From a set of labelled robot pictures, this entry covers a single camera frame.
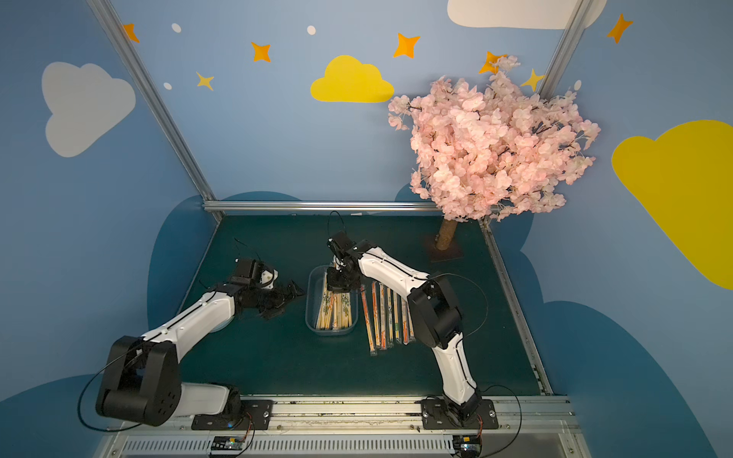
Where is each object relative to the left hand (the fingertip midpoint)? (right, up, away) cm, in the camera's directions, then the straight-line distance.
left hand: (296, 296), depth 88 cm
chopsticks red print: (+25, -7, +5) cm, 27 cm away
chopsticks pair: (+35, -9, +3) cm, 36 cm away
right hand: (+12, +3, +2) cm, 12 cm away
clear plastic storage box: (+4, -1, +8) cm, 9 cm away
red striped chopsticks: (+23, -13, 0) cm, 26 cm away
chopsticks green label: (+30, -8, +5) cm, 31 cm away
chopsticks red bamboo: (+32, -8, +5) cm, 33 cm away
